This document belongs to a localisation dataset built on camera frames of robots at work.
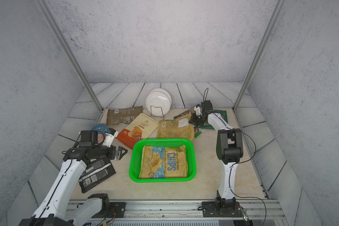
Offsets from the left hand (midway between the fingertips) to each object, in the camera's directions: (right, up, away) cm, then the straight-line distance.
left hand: (121, 148), depth 78 cm
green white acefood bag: (+46, +7, +28) cm, 54 cm away
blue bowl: (-26, +10, +28) cm, 39 cm away
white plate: (+17, +29, +29) cm, 44 cm away
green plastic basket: (+5, -5, +9) cm, 12 cm away
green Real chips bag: (+46, +12, -2) cm, 48 cm away
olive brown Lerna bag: (-15, +18, +38) cm, 45 cm away
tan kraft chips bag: (+32, +9, +26) cm, 42 cm away
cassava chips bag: (+3, +9, +29) cm, 31 cm away
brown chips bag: (+44, +23, +40) cm, 64 cm away
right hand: (+40, +15, +21) cm, 47 cm away
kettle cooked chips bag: (+22, -10, +9) cm, 26 cm away
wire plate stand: (+15, +25, +28) cm, 40 cm away
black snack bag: (-18, -16, +9) cm, 25 cm away
